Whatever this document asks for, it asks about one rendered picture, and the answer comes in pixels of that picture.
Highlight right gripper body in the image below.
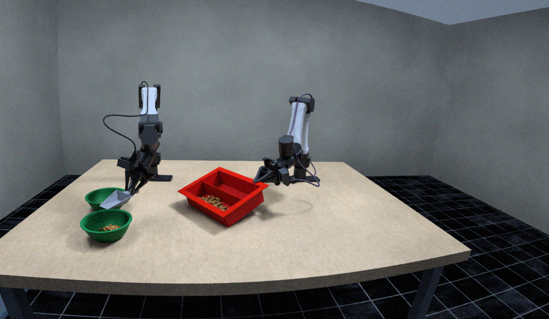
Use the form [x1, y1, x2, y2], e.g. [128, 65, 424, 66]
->
[121, 149, 156, 181]

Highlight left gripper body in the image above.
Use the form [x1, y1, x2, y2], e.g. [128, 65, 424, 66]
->
[262, 157, 296, 186]

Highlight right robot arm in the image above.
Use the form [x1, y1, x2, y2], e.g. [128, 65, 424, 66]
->
[117, 84, 173, 182]

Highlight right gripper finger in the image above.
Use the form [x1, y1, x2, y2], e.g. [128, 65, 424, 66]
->
[130, 172, 148, 196]
[125, 169, 135, 191]

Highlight green bowl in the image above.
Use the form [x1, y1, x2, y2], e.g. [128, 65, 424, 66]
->
[85, 187, 125, 211]
[80, 209, 132, 243]

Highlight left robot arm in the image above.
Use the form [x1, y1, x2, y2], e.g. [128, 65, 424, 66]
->
[278, 97, 316, 186]

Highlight red divided box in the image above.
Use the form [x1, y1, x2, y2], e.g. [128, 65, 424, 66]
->
[178, 167, 269, 227]

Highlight light blue scoop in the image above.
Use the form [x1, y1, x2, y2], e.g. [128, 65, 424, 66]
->
[100, 190, 132, 210]

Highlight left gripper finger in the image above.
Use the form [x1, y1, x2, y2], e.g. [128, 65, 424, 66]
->
[258, 174, 275, 183]
[253, 167, 274, 183]

